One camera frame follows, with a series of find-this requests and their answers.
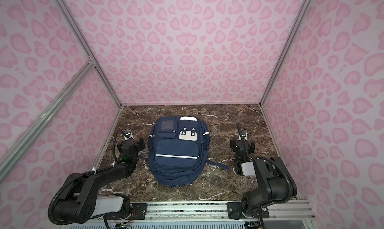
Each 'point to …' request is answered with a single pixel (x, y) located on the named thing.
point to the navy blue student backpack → (178, 147)
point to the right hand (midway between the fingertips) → (244, 137)
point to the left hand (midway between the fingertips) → (132, 136)
